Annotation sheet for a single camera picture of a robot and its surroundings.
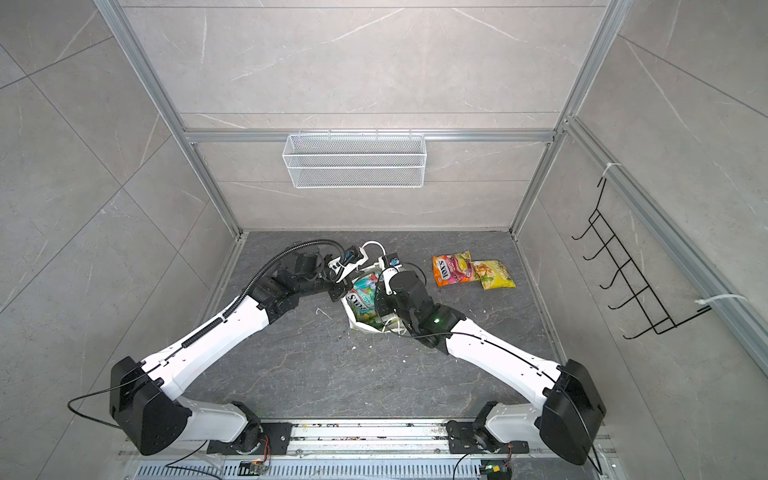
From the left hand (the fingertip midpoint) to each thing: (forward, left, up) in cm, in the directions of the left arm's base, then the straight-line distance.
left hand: (360, 263), depth 75 cm
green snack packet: (-5, 0, -10) cm, 11 cm away
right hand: (-3, -4, -5) cm, 7 cm away
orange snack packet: (+16, -31, -25) cm, 43 cm away
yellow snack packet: (+11, -44, -23) cm, 50 cm away
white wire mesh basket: (+43, +3, +2) cm, 43 cm away
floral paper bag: (-1, -3, -1) cm, 4 cm away
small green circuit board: (-43, -31, -27) cm, 60 cm away
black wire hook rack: (-21, -61, +6) cm, 65 cm away
